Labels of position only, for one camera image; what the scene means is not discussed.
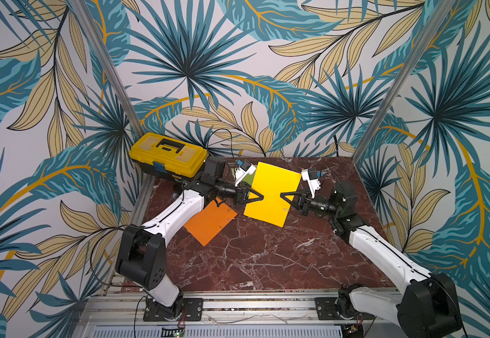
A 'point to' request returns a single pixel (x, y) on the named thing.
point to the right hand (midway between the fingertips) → (282, 195)
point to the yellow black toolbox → (170, 153)
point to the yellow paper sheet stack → (270, 182)
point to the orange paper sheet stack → (207, 223)
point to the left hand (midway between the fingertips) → (260, 199)
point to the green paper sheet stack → (249, 178)
